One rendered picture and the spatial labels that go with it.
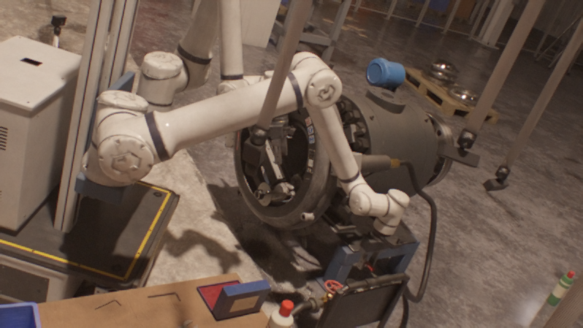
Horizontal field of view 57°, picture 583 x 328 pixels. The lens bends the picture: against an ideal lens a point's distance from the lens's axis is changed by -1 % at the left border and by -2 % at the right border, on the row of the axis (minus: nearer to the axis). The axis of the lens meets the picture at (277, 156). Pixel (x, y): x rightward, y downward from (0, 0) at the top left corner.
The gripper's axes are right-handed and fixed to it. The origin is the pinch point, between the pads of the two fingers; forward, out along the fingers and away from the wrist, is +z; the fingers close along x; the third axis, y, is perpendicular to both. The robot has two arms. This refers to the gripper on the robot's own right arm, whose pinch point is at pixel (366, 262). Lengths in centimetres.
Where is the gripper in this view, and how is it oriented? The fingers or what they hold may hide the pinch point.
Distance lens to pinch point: 225.6
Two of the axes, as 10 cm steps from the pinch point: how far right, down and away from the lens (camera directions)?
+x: -8.0, 0.1, -6.0
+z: -3.1, 8.5, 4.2
